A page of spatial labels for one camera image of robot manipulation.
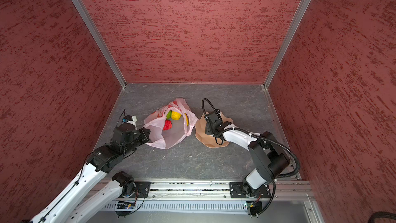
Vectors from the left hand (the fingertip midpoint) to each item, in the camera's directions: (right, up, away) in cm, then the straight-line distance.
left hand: (151, 134), depth 76 cm
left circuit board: (-12, -34, -3) cm, 36 cm away
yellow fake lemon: (+9, +7, +22) cm, 24 cm away
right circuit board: (+51, -34, -4) cm, 62 cm away
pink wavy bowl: (+29, -7, +14) cm, 33 cm away
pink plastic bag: (+7, -6, +10) cm, 13 cm away
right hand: (+32, -2, +16) cm, 36 cm away
